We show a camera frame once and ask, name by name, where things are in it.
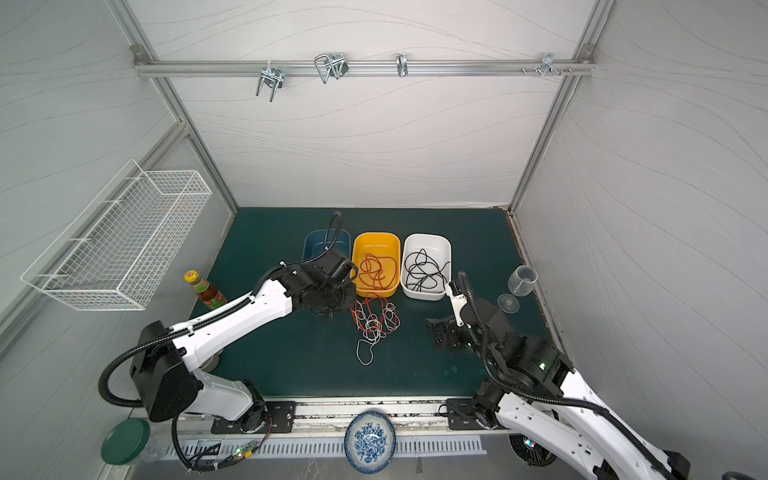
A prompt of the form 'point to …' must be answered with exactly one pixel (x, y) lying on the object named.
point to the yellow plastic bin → (377, 256)
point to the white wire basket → (117, 249)
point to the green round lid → (125, 441)
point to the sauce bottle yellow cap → (208, 295)
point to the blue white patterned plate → (370, 441)
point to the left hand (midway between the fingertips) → (351, 303)
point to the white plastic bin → (438, 246)
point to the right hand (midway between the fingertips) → (445, 314)
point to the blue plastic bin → (314, 242)
